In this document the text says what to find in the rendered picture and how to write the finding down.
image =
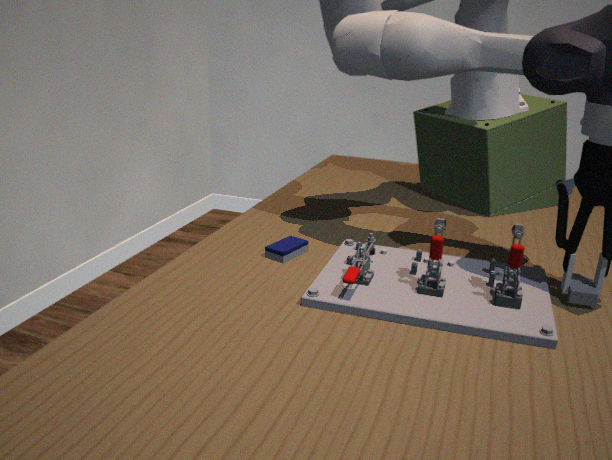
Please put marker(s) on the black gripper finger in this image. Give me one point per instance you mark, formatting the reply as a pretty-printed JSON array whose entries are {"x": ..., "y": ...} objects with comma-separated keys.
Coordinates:
[
  {"x": 605, "y": 257},
  {"x": 565, "y": 188}
]

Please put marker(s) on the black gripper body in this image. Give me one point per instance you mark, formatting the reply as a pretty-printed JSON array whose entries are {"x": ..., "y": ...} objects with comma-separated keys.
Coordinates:
[{"x": 595, "y": 167}]

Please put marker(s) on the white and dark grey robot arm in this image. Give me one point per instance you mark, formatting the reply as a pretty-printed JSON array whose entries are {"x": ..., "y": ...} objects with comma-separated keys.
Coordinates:
[{"x": 568, "y": 58}]

